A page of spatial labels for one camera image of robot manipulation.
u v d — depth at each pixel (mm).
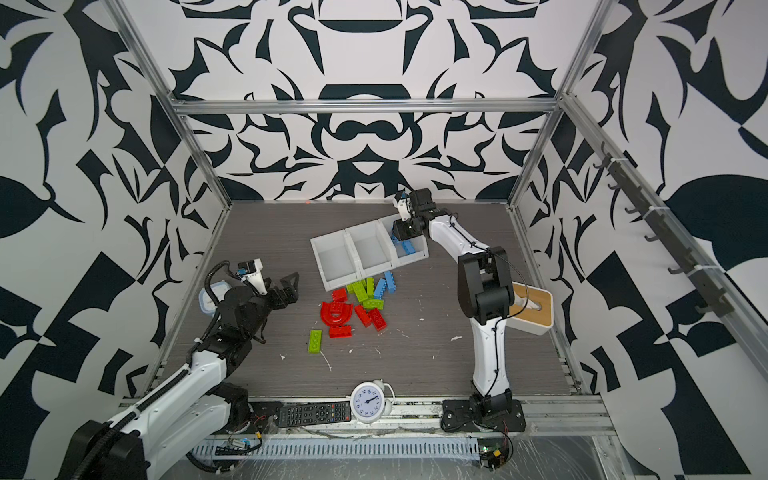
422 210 791
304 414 738
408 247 1046
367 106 950
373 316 895
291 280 790
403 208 920
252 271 714
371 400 745
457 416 744
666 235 551
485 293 563
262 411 758
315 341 867
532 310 872
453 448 713
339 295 935
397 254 988
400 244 1025
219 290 939
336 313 908
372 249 1069
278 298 737
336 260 1020
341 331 869
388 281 961
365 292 933
